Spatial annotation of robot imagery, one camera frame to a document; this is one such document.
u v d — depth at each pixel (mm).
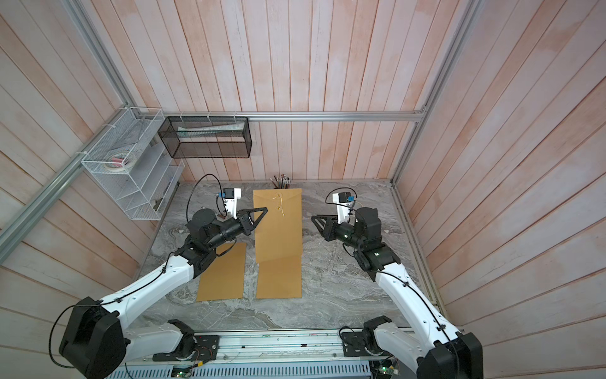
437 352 386
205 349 730
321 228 709
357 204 644
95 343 398
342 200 648
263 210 717
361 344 730
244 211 681
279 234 745
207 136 1064
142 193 780
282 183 981
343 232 655
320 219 743
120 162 688
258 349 746
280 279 882
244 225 648
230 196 660
